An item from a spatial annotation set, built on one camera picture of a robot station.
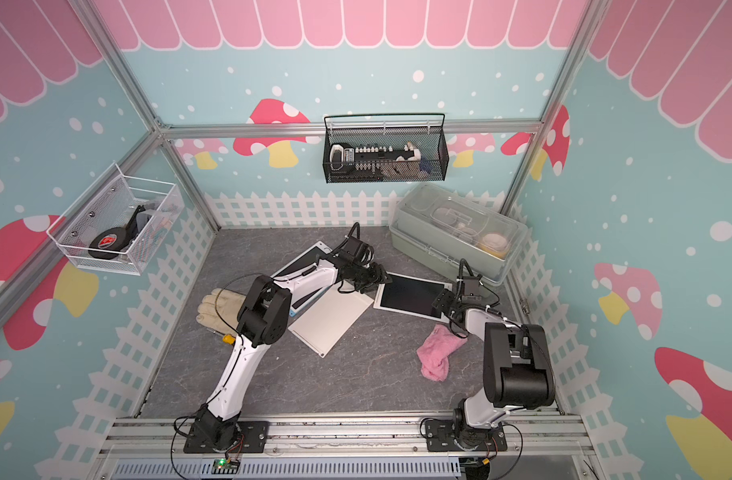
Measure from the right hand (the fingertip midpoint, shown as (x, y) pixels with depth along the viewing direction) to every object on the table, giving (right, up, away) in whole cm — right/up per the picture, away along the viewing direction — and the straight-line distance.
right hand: (443, 301), depth 97 cm
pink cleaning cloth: (-5, -12, -13) cm, 18 cm away
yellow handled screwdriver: (-66, -10, -8) cm, 67 cm away
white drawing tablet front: (-37, -5, -3) cm, 37 cm away
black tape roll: (-84, +19, -27) cm, 91 cm away
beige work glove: (-72, -3, -1) cm, 72 cm away
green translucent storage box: (+6, +24, +2) cm, 25 cm away
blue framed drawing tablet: (-49, +12, +13) cm, 52 cm away
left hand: (-18, +5, +3) cm, 19 cm away
